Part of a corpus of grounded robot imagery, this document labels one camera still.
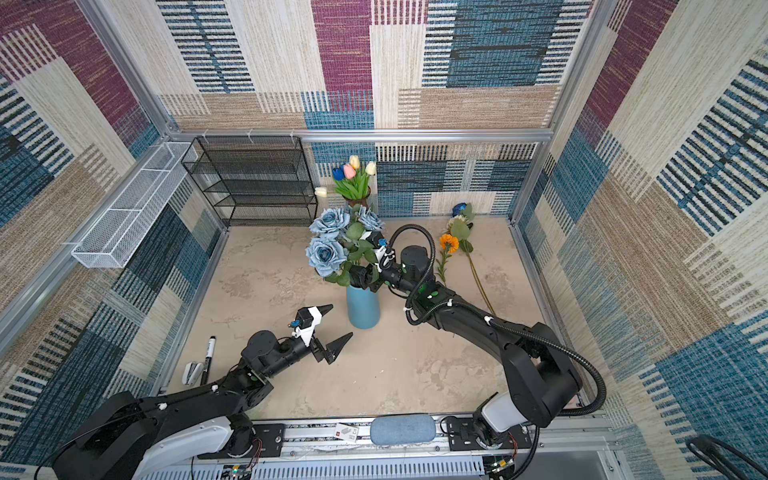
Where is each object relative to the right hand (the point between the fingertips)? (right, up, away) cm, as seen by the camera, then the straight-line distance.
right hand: (354, 259), depth 77 cm
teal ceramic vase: (+2, -13, +5) cm, 14 cm away
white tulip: (-13, +21, +20) cm, 32 cm away
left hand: (-3, -14, -2) cm, 15 cm away
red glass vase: (0, +19, +24) cm, 31 cm away
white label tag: (-2, -42, -3) cm, 42 cm away
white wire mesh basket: (-55, +6, -6) cm, 56 cm away
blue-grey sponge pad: (+12, -40, -4) cm, 43 cm away
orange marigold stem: (+31, +4, +31) cm, 44 cm away
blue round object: (+36, +19, +42) cm, 59 cm away
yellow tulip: (-2, +30, +17) cm, 34 cm away
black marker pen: (-42, -29, +8) cm, 51 cm away
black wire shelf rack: (-41, +28, +35) cm, 60 cm away
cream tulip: (+3, +28, +17) cm, 33 cm away
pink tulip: (-3, +26, +15) cm, 30 cm away
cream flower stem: (+36, +10, +35) cm, 51 cm away
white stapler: (-45, -31, +6) cm, 55 cm away
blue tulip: (-6, +26, +16) cm, 31 cm away
